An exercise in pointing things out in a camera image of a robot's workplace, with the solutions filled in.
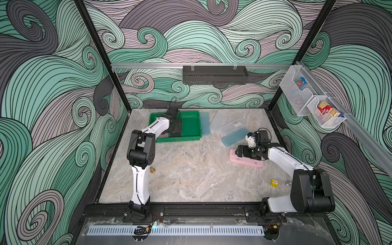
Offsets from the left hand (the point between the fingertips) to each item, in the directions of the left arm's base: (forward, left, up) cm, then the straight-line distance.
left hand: (172, 128), depth 101 cm
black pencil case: (-8, +1, +8) cm, 11 cm away
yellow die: (-35, -59, -3) cm, 68 cm away
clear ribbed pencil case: (+13, -35, -5) cm, 37 cm away
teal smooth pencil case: (-2, -44, -8) cm, 45 cm away
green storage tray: (+6, -12, -5) cm, 15 cm away
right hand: (-18, -46, -1) cm, 49 cm away
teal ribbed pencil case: (+9, -23, -6) cm, 25 cm away
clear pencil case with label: (+7, -44, -6) cm, 45 cm away
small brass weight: (-28, +10, -4) cm, 30 cm away
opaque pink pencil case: (-21, -39, -2) cm, 44 cm away
